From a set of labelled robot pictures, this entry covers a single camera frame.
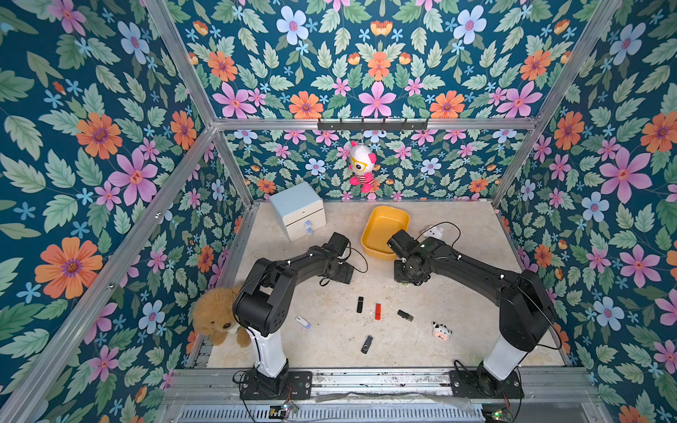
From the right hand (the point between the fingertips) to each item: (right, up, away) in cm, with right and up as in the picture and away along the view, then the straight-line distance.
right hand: (401, 275), depth 87 cm
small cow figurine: (+12, -17, -6) cm, 21 cm away
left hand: (-21, 0, +10) cm, 23 cm away
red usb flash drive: (-8, -13, +1) cm, 15 cm away
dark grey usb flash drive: (+1, -13, -1) cm, 13 cm away
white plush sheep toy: (+17, +14, +17) cm, 28 cm away
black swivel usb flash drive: (-12, -20, -7) cm, 24 cm away
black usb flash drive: (-14, -10, +2) cm, 17 cm away
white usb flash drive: (-33, -15, -1) cm, 36 cm away
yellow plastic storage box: (-4, +18, +23) cm, 29 cm away
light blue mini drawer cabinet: (-36, +23, +10) cm, 44 cm away
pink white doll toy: (-13, +39, +10) cm, 43 cm away
